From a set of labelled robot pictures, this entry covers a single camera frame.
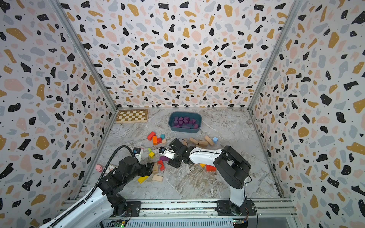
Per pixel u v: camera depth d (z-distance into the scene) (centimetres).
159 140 101
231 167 48
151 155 92
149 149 94
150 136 101
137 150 71
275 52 88
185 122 109
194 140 101
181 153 69
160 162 90
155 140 100
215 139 100
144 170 73
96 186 52
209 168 90
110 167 87
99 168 86
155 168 88
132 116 113
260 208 76
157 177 84
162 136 104
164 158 92
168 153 78
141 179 82
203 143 98
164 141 100
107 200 55
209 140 101
